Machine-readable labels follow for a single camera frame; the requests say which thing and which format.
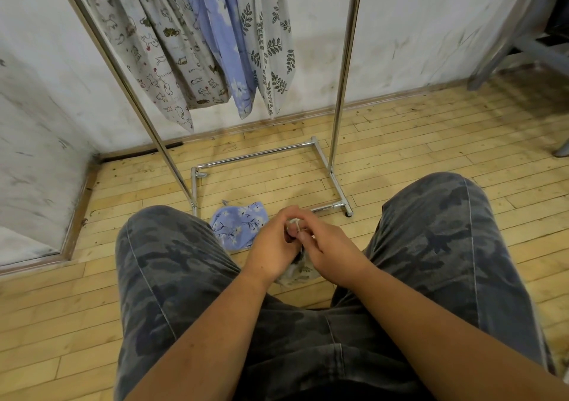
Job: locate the white crumpled plastic bag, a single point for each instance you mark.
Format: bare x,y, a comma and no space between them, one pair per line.
563,369

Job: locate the grey metal furniture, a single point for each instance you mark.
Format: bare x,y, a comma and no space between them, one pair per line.
529,40

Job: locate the black baseboard strip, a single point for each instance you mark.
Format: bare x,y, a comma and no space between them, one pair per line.
142,151

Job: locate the person's left forearm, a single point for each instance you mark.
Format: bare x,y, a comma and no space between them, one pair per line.
200,343

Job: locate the person's left hand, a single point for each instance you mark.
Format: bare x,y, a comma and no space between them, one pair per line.
271,249

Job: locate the chrome clothes rack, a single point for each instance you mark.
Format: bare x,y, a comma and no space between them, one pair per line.
349,58

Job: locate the person's right forearm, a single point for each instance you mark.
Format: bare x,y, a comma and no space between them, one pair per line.
453,347

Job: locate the blue floral bag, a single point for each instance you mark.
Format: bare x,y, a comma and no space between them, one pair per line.
238,227

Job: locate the person's right hand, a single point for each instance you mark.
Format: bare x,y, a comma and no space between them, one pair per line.
338,254

